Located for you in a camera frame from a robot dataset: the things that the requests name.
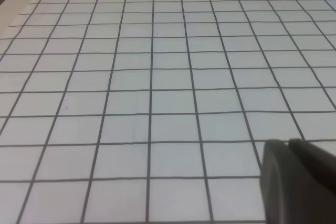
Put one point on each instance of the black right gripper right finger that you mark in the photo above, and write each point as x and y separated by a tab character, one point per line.
318	200

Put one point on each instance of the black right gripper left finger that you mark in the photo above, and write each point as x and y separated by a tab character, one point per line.
271	181

